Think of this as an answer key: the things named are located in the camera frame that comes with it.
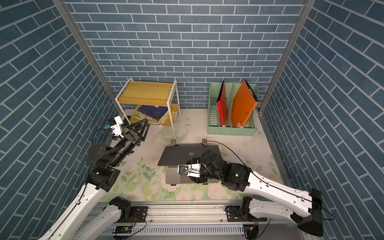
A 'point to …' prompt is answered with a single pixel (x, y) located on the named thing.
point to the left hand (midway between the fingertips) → (153, 125)
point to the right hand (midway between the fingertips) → (189, 164)
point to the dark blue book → (156, 113)
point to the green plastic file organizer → (214, 127)
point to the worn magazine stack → (139, 115)
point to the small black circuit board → (122, 229)
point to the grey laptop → (172, 156)
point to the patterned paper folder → (230, 108)
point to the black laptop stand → (204, 142)
